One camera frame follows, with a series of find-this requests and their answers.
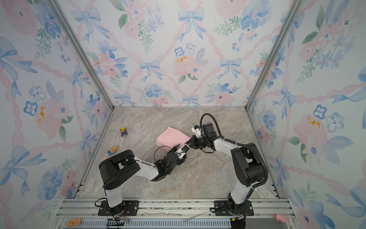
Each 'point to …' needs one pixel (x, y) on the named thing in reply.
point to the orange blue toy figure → (112, 150)
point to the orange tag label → (74, 222)
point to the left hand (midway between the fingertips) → (183, 147)
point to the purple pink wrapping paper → (170, 138)
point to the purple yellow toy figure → (123, 131)
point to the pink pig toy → (279, 218)
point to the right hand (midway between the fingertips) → (186, 144)
